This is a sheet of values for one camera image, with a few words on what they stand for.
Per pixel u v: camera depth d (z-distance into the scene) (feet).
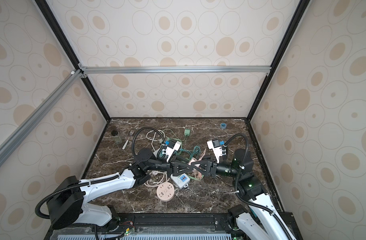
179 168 1.97
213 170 1.77
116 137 3.26
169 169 1.88
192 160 1.95
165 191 2.67
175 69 2.92
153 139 3.48
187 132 3.59
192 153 3.19
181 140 3.53
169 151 1.92
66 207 1.35
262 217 1.47
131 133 3.59
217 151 1.86
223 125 3.74
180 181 2.79
